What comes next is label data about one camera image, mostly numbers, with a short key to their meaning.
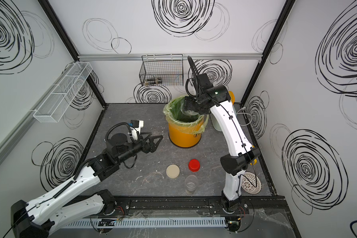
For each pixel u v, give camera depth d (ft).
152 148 1.99
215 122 3.15
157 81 2.92
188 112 2.35
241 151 1.48
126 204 2.43
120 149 1.70
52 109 2.34
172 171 2.79
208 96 1.56
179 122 2.53
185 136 2.78
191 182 2.71
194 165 2.86
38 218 1.29
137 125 2.00
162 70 4.06
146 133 2.27
